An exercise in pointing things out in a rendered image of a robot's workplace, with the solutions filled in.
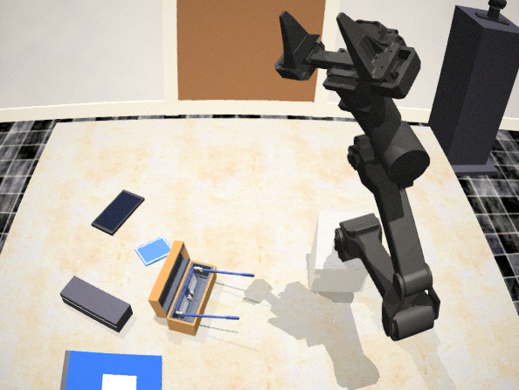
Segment blue glasses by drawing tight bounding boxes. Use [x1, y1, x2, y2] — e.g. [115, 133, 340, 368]
[175, 267, 255, 320]

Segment blue notebook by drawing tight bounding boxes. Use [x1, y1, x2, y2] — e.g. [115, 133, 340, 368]
[60, 351, 162, 390]

